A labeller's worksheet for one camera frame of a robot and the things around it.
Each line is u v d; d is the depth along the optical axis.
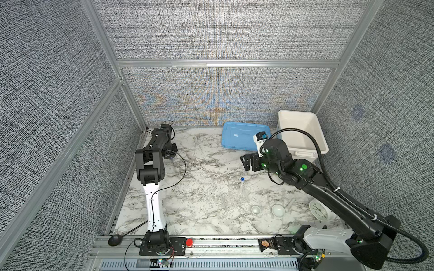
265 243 0.73
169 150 0.92
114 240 0.73
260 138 0.62
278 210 0.83
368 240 0.40
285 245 0.73
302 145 1.13
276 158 0.53
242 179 0.78
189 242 0.79
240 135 1.14
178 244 0.73
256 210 0.83
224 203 0.86
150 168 0.62
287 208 0.83
